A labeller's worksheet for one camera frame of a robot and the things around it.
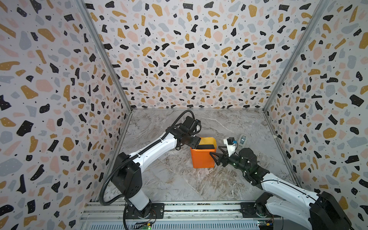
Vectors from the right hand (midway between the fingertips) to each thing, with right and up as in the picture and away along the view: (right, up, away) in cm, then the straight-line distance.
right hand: (215, 150), depth 78 cm
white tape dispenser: (+22, +3, +19) cm, 29 cm away
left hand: (-11, +6, +5) cm, 13 cm away
